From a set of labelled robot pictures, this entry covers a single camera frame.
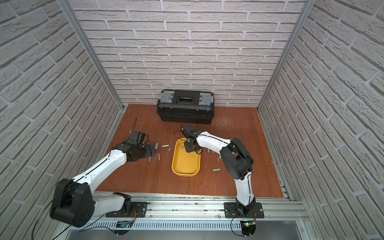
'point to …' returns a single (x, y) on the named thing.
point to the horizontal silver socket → (165, 146)
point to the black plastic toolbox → (186, 106)
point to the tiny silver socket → (218, 159)
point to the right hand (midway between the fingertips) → (193, 147)
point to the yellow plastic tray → (184, 164)
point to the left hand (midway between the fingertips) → (149, 149)
